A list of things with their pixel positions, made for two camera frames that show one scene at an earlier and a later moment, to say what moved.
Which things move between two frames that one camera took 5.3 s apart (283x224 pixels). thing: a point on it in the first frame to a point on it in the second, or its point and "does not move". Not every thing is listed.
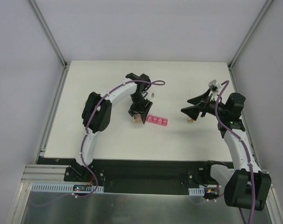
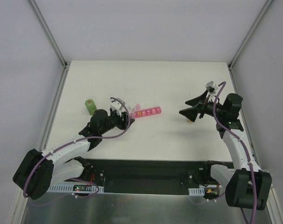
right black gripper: (204, 107) does not move
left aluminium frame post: (42, 23) does not move
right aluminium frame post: (249, 33) does not move
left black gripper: (141, 106) to (123, 120)
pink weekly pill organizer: (157, 120) to (139, 112)
